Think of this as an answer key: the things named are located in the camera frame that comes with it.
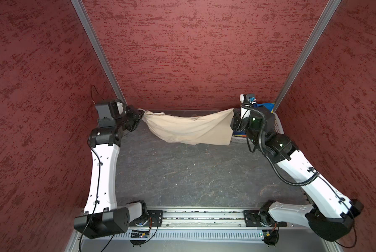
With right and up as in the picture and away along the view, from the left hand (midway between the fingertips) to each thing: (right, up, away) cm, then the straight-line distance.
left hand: (145, 114), depth 70 cm
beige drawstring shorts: (+32, -6, +3) cm, 33 cm away
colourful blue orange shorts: (+71, +7, +28) cm, 77 cm away
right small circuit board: (+58, -57, +2) cm, 81 cm away
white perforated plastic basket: (+78, -8, +31) cm, 84 cm away
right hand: (+39, 0, -3) cm, 39 cm away
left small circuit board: (-6, -57, +3) cm, 57 cm away
